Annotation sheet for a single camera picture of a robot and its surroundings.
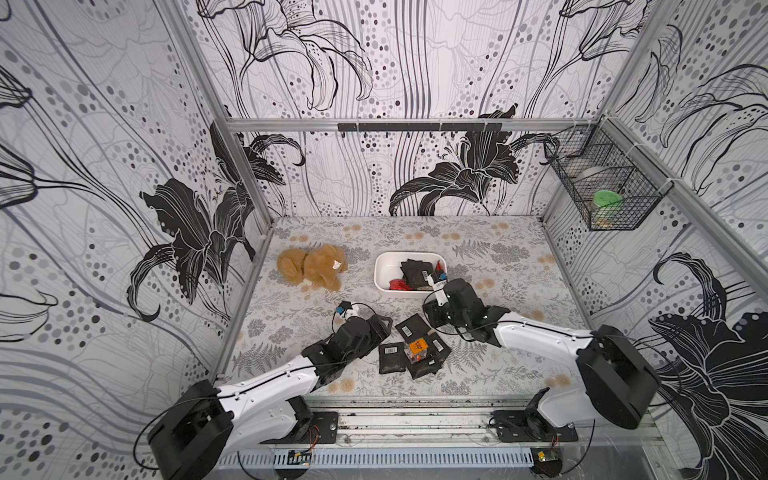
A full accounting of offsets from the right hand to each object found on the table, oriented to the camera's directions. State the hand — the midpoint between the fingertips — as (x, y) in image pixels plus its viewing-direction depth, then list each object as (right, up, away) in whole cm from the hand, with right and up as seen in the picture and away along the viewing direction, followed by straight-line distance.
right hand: (426, 303), depth 88 cm
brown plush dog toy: (-33, +11, +5) cm, 35 cm away
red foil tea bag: (-8, +5, +8) cm, 13 cm away
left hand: (-11, -7, -5) cm, 14 cm away
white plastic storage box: (-12, +9, +16) cm, 22 cm away
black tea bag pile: (-2, -13, -4) cm, 14 cm away
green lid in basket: (+48, +30, -9) cm, 57 cm away
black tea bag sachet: (-4, +9, +11) cm, 15 cm away
